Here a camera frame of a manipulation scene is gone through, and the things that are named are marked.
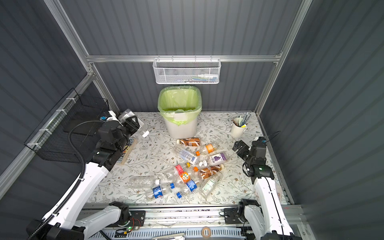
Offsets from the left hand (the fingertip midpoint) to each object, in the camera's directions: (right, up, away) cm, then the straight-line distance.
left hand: (133, 119), depth 72 cm
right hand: (+56, -15, +8) cm, 59 cm away
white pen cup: (+59, -4, +27) cm, 65 cm away
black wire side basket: (-32, -7, +1) cm, 33 cm away
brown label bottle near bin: (+27, -14, +25) cm, 40 cm away
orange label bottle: (+24, -32, +10) cm, 41 cm away
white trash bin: (+24, -6, +27) cm, 37 cm away
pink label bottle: (+20, -29, +13) cm, 37 cm away
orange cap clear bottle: (+38, -17, +22) cm, 48 cm away
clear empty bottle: (0, -35, +13) cm, 38 cm away
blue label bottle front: (+10, -38, +5) cm, 40 cm away
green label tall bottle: (+38, -37, +10) cm, 54 cm away
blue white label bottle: (+24, -21, +19) cm, 37 cm away
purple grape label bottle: (+43, -24, +19) cm, 53 cm away
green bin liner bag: (+19, +13, +33) cm, 40 cm away
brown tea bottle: (+37, -30, +12) cm, 49 cm away
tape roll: (+35, -54, -1) cm, 65 cm away
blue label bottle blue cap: (+27, -36, +7) cm, 45 cm away
